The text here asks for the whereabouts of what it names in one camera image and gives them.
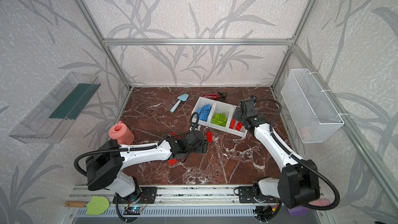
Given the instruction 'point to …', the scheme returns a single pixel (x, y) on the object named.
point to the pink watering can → (121, 132)
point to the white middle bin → (219, 107)
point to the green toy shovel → (98, 205)
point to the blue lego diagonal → (199, 111)
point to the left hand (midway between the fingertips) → (204, 140)
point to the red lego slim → (239, 126)
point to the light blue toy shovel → (183, 97)
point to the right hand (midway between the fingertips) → (242, 108)
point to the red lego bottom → (172, 162)
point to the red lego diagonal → (232, 123)
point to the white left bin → (200, 102)
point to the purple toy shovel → (297, 210)
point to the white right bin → (243, 132)
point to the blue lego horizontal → (205, 109)
